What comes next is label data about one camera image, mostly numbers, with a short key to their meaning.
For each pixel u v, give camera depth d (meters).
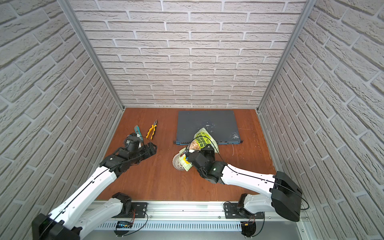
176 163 0.88
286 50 0.86
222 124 1.06
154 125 1.07
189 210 0.76
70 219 0.40
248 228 0.70
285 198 0.41
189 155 0.75
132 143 0.60
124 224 0.72
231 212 0.73
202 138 0.81
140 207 0.74
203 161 0.59
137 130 1.04
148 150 0.70
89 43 0.83
